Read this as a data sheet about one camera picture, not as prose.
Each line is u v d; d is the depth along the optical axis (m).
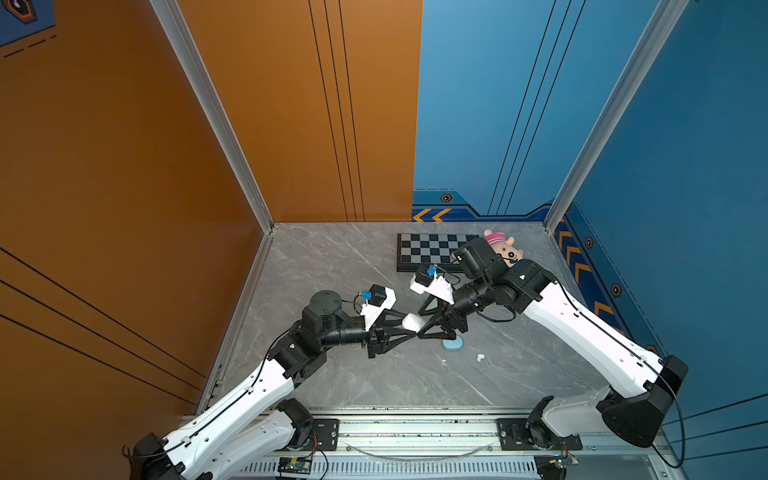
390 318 0.63
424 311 0.66
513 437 0.72
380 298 0.54
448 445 0.73
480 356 0.86
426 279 0.56
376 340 0.56
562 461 0.70
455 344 0.87
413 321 0.62
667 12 0.70
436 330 0.58
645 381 0.39
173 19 0.70
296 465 0.72
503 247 1.02
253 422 0.47
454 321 0.56
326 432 0.74
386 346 0.59
